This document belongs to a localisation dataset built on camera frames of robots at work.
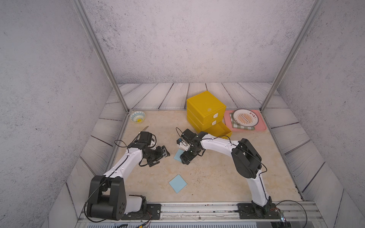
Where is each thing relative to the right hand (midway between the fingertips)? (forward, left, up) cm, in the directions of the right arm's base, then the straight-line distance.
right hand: (187, 158), depth 90 cm
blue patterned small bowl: (+36, +40, 0) cm, 54 cm away
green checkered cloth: (+29, -36, -3) cm, 46 cm away
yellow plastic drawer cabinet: (+20, -12, +19) cm, 30 cm away
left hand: (-2, +12, +6) cm, 14 cm away
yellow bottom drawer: (+26, -23, -3) cm, 34 cm away
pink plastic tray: (+27, -55, -2) cm, 61 cm away
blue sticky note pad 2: (-15, +5, -2) cm, 16 cm away
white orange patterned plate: (+36, -46, -3) cm, 59 cm away
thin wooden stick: (+25, +33, -2) cm, 42 cm away
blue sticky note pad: (+3, +6, -1) cm, 7 cm away
